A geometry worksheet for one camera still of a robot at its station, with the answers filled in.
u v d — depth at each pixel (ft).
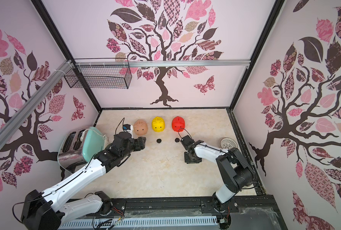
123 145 1.92
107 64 2.96
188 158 2.67
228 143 3.14
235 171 1.49
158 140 3.29
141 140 2.34
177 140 3.30
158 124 3.28
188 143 2.42
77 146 2.56
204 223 2.29
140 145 2.32
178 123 3.28
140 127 3.18
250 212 2.38
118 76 2.61
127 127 2.27
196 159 2.59
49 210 1.24
